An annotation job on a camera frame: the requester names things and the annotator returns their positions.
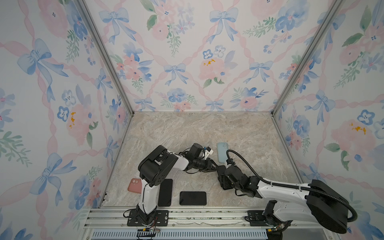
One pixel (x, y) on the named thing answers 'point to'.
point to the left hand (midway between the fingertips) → (219, 169)
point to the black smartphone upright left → (165, 196)
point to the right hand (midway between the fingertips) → (222, 176)
